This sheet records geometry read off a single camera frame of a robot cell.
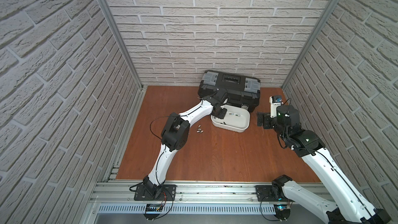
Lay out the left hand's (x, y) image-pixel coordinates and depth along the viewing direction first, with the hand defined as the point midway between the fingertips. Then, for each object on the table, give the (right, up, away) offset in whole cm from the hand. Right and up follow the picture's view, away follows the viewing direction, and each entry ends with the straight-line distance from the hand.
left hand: (224, 112), depth 96 cm
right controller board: (+24, -44, -26) cm, 57 cm away
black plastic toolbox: (+11, +14, -1) cm, 18 cm away
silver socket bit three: (-16, -9, +1) cm, 18 cm away
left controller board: (-37, -44, -24) cm, 62 cm away
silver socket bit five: (-15, -12, -1) cm, 20 cm away
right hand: (+18, +2, -24) cm, 31 cm away
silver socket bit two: (+10, -2, +7) cm, 13 cm away
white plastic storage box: (+9, -5, +5) cm, 12 cm away
